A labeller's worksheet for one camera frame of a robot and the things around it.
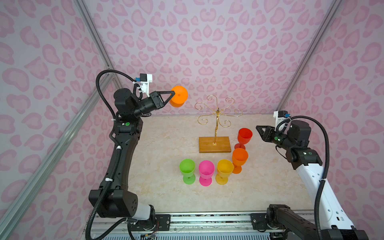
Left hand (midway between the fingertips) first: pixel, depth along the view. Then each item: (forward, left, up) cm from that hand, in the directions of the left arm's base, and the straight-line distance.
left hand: (174, 91), depth 60 cm
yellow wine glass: (-15, -23, -40) cm, 49 cm away
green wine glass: (-16, -3, -35) cm, 39 cm away
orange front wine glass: (-10, -32, -38) cm, 51 cm away
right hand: (-4, -38, -17) cm, 42 cm away
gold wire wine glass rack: (+6, -20, -19) cm, 29 cm away
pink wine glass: (-16, -13, -40) cm, 45 cm away
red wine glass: (+2, -37, -35) cm, 51 cm away
